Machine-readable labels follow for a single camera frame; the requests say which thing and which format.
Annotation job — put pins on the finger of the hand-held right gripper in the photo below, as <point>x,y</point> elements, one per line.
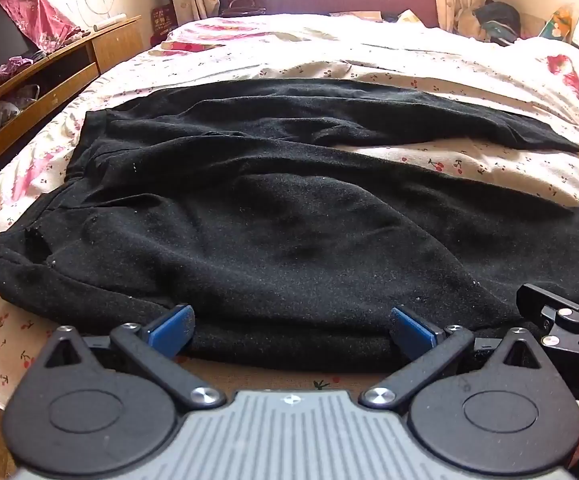
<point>574,317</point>

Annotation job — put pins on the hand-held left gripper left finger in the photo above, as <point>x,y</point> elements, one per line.
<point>172,329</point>

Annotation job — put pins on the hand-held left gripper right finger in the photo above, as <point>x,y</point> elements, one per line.
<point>413,331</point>

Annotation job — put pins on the black pants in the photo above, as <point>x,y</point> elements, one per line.
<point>279,220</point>

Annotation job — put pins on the grey cloth bundle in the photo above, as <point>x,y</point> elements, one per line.
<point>1,112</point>

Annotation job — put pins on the wooden cabinet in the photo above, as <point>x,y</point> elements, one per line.
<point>114,45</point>

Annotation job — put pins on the colourful bag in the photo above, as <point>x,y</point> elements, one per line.
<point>557,22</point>

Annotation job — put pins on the floral bed blanket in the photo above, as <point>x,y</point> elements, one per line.
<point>319,50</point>

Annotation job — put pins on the pile of clothes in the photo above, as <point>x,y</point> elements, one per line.
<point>494,20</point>

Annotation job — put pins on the red box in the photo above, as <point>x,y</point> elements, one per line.
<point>162,19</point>

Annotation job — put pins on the white paper roll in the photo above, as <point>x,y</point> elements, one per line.
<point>109,21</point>

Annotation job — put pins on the dark red handbag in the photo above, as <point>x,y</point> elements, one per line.
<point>242,6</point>

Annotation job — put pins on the pink floral cloth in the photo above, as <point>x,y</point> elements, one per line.
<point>44,20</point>

